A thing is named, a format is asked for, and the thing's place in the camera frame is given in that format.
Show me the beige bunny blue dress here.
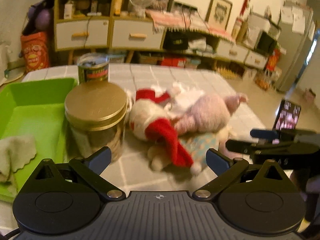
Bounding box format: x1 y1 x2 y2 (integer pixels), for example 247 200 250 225
147 125 237 176

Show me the pink knitted plush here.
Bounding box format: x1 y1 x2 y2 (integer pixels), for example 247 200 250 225
174 93 248 135

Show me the santa plush toy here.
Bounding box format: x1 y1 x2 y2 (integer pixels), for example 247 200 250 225
129 88 202 176

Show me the black smartphone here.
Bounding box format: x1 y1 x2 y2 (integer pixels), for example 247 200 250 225
273 99 302 130

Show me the gold lid clear jar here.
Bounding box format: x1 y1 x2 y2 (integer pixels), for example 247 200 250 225
65 81 128 162

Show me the green plastic bin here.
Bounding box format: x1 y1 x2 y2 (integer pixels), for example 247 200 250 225
1 78 78 190

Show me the black microwave oven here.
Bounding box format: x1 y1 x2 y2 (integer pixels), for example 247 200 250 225
255 30 277 56

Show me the low wooden tv bench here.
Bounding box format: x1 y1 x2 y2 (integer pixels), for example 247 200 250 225
134 27 270 81

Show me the metal tin can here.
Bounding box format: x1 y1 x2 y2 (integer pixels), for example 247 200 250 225
76 53 109 84

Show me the silver refrigerator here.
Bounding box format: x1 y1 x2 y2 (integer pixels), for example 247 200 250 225
274 0 315 93

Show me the orange printed bag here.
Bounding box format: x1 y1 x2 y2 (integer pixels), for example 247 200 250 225
21 31 50 73

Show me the framed cartoon picture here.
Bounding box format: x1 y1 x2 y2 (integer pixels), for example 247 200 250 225
205 0 233 30

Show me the pink table runner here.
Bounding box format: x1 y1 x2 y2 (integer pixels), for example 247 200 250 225
145 10 235 43

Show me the wooden drawer cabinet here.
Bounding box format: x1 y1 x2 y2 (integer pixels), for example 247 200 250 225
54 0 164 64

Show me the purple ball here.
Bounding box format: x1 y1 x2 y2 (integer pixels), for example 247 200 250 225
35 9 52 31

